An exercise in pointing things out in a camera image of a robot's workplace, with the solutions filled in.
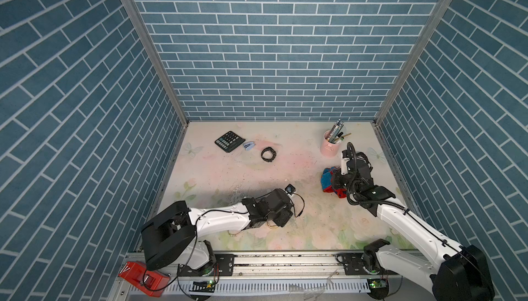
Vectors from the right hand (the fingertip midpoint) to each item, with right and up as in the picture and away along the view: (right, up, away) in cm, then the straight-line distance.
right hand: (336, 171), depth 85 cm
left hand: (-19, -16, -2) cm, 25 cm away
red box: (-63, -30, -23) cm, 74 cm away
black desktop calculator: (-50, +13, +24) cm, 57 cm away
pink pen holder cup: (0, +9, +15) cm, 17 cm away
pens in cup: (+4, +16, +14) cm, 22 cm away
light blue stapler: (-40, +10, +22) cm, 46 cm away
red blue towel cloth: (-3, -6, +3) cm, 7 cm away
